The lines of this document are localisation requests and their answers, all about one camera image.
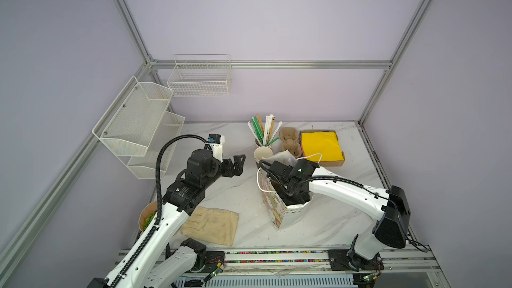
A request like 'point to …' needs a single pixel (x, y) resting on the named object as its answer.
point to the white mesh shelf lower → (168, 131)
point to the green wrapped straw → (259, 132)
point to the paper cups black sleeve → (262, 152)
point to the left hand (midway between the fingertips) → (232, 158)
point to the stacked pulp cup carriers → (290, 135)
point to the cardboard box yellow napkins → (322, 147)
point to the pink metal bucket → (258, 145)
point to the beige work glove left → (216, 225)
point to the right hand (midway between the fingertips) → (283, 209)
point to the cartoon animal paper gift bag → (282, 214)
